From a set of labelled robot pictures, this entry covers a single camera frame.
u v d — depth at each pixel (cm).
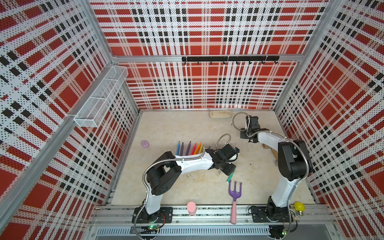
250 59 89
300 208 74
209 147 99
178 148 99
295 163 50
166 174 48
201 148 100
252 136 73
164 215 73
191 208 67
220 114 115
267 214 72
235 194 81
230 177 86
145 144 99
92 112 91
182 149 99
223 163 67
